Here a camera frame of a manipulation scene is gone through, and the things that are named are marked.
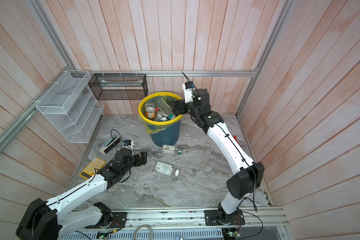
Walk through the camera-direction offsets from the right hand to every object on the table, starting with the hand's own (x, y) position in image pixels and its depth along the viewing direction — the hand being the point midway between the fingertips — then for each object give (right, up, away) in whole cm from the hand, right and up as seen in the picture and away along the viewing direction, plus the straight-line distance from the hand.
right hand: (176, 100), depth 74 cm
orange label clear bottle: (-16, -2, +14) cm, 21 cm away
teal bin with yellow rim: (-4, -20, +27) cm, 33 cm away
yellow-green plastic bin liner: (-14, -14, +8) cm, 22 cm away
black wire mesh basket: (-40, +15, +29) cm, 52 cm away
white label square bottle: (-6, -39, +13) cm, 41 cm away
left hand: (-21, -30, +10) cm, 38 cm away
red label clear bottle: (-11, -6, +18) cm, 22 cm away
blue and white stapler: (-45, -25, +24) cm, 57 cm away
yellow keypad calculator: (-54, -40, +16) cm, 69 cm away
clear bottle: (-6, -28, +20) cm, 35 cm away
